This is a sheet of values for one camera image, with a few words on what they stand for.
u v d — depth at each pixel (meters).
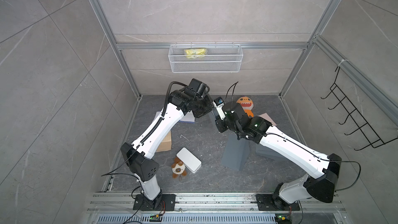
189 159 0.83
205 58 1.01
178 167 0.81
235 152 0.91
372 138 0.60
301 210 0.69
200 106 0.60
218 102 0.62
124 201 0.75
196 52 0.84
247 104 1.04
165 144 0.93
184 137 0.98
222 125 0.64
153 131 0.45
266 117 1.08
